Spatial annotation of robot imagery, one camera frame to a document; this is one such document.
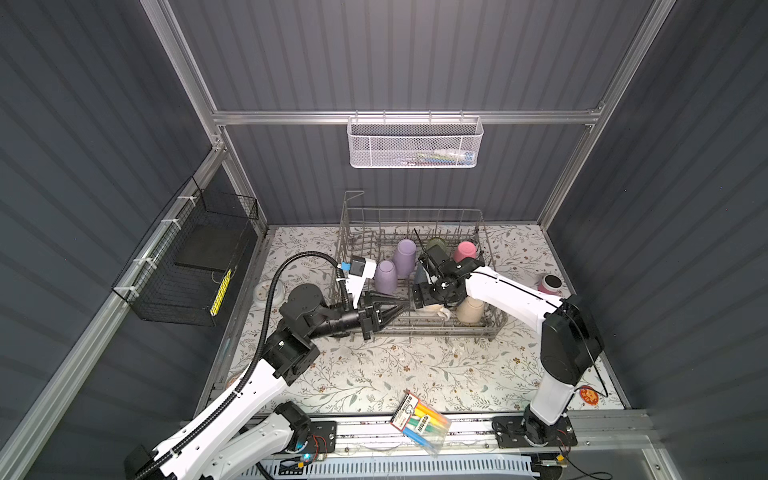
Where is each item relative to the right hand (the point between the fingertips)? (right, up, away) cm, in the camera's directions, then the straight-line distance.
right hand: (430, 299), depth 89 cm
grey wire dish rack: (-19, +21, +20) cm, 34 cm away
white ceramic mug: (+1, -3, -3) cm, 4 cm away
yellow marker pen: (-52, +4, -20) cm, 56 cm away
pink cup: (+12, +15, +6) cm, 20 cm away
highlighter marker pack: (-4, -29, -15) cm, 33 cm away
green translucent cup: (+3, +18, +2) cm, 18 cm away
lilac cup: (-8, +12, +3) cm, 15 cm away
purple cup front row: (-13, +6, +1) cm, 15 cm away
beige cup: (+10, -2, -7) cm, 12 cm away
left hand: (-8, +4, -32) cm, 33 cm away
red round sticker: (+41, -24, -10) cm, 49 cm away
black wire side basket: (-61, +10, -17) cm, 64 cm away
